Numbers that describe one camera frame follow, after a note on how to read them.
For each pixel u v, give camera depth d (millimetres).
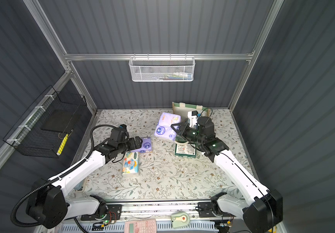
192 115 677
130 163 847
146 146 914
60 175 443
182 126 639
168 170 889
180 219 654
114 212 723
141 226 680
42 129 712
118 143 645
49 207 401
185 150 911
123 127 757
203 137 556
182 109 940
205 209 733
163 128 708
